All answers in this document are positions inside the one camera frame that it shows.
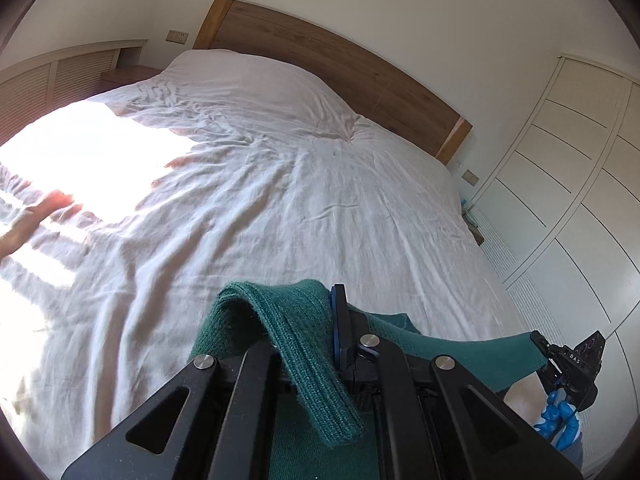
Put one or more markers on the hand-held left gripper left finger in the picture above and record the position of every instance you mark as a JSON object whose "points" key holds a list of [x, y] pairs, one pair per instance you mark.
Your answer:
{"points": [[255, 375]]}

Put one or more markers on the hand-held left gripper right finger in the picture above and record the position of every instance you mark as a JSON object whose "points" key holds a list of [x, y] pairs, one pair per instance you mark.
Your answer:
{"points": [[336, 330]]}

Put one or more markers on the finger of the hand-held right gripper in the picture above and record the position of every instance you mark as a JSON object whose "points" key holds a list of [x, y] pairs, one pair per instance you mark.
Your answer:
{"points": [[542, 350]]}

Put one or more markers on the green knitted sweater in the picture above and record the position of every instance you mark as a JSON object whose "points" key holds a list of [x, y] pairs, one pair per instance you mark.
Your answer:
{"points": [[300, 355]]}

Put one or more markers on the person's right forearm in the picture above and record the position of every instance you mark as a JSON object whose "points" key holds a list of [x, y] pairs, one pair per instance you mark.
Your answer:
{"points": [[575, 455]]}

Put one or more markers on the person's right hand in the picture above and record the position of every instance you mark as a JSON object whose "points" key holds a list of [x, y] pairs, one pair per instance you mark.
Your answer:
{"points": [[555, 420]]}

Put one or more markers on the white bed cover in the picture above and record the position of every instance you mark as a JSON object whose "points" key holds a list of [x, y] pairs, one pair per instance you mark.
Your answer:
{"points": [[280, 200]]}

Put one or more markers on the white wardrobe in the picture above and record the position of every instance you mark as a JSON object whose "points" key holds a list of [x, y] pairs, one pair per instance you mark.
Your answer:
{"points": [[565, 200]]}

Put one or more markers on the white pillow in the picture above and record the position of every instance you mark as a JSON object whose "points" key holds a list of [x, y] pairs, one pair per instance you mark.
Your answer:
{"points": [[260, 90], [400, 150]]}

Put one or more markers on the wooden headboard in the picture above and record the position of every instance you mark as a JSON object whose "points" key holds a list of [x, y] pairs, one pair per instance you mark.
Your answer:
{"points": [[350, 65]]}

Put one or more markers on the small peach cloth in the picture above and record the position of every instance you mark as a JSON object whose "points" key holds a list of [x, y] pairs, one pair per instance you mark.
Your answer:
{"points": [[30, 230]]}

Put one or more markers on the wall socket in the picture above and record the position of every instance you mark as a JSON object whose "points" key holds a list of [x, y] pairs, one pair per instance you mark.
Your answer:
{"points": [[470, 176], [177, 36]]}

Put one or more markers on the low louvred wall cabinet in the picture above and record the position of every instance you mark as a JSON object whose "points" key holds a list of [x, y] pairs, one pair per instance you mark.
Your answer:
{"points": [[55, 80]]}

